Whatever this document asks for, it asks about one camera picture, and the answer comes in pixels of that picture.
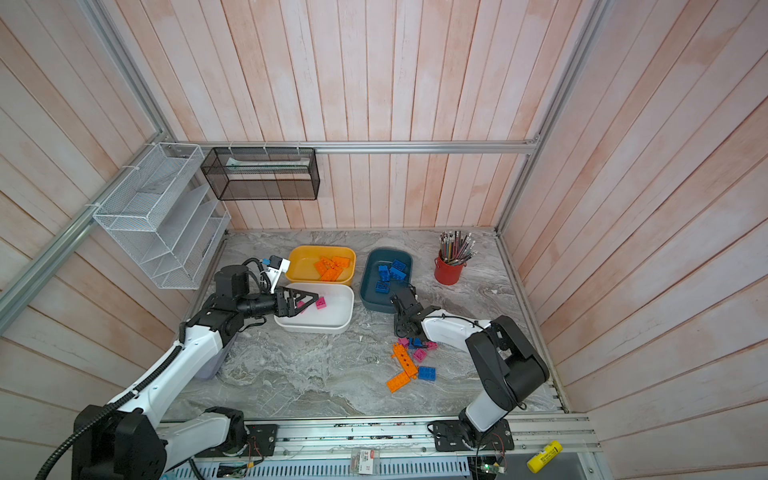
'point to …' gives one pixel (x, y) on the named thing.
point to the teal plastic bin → (380, 302)
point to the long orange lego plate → (403, 359)
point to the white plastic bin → (335, 318)
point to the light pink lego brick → (300, 304)
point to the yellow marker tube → (544, 457)
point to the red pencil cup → (447, 274)
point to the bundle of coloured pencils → (454, 249)
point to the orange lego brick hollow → (331, 274)
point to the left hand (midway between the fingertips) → (310, 302)
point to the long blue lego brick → (398, 265)
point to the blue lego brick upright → (384, 272)
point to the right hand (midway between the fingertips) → (405, 323)
